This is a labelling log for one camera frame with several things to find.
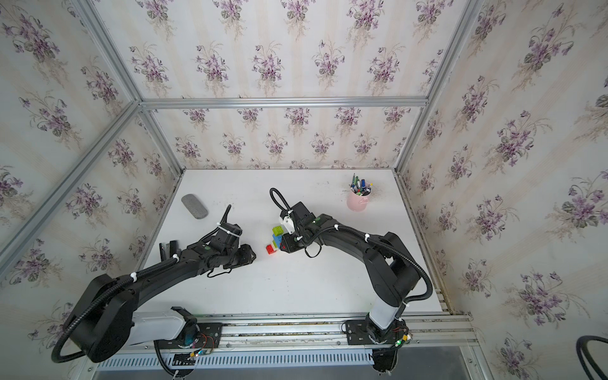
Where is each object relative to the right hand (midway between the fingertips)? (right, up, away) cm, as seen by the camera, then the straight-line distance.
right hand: (288, 246), depth 86 cm
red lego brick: (-7, -2, +4) cm, 9 cm away
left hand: (-13, -4, +1) cm, 13 cm away
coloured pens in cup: (+30, +23, +15) cm, 41 cm away
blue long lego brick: (-4, +3, 0) cm, 5 cm away
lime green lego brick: (-4, +6, 0) cm, 7 cm away
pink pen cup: (+29, +16, +13) cm, 35 cm away
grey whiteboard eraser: (-45, +15, +18) cm, 51 cm away
